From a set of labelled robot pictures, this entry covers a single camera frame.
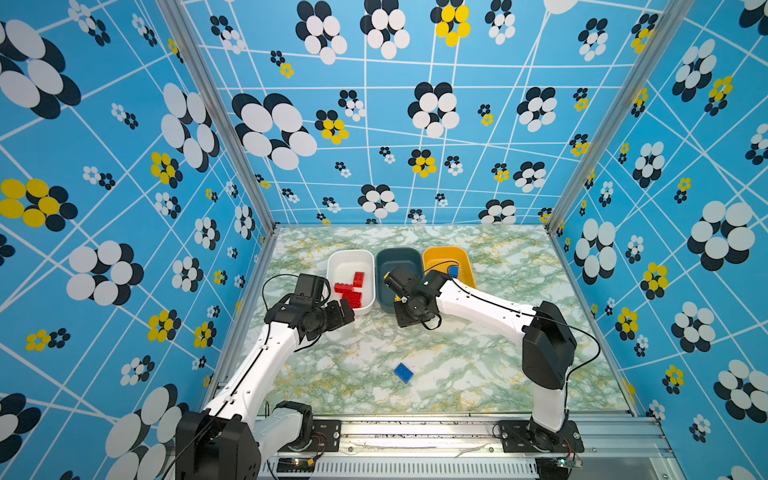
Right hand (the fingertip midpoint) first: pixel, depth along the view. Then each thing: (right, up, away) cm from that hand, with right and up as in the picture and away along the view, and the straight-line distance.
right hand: (405, 318), depth 86 cm
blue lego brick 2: (-1, -15, -3) cm, 15 cm away
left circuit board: (-28, -33, -14) cm, 45 cm away
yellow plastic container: (+15, +17, +23) cm, 32 cm away
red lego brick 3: (-16, +4, +11) cm, 20 cm away
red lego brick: (-16, +9, +16) cm, 24 cm away
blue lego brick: (+18, +12, +17) cm, 28 cm away
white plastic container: (-23, +13, +22) cm, 34 cm away
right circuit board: (+34, -32, -17) cm, 49 cm away
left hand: (-18, +1, -3) cm, 18 cm away
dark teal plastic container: (-5, +17, +20) cm, 26 cm away
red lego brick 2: (-21, +7, +14) cm, 26 cm away
